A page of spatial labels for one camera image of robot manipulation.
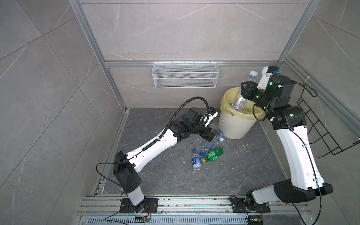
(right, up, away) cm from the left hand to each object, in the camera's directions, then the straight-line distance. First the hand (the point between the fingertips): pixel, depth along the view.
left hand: (212, 124), depth 72 cm
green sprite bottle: (+7, -20, +20) cm, 29 cm away
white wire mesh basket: (-14, +35, +29) cm, 48 cm away
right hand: (+12, +19, -9) cm, 24 cm away
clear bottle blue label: (+11, -9, +26) cm, 30 cm away
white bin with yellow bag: (+19, -1, +18) cm, 26 cm away
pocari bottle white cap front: (-7, -23, +12) cm, 27 cm away
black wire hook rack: (+51, -3, -5) cm, 52 cm away
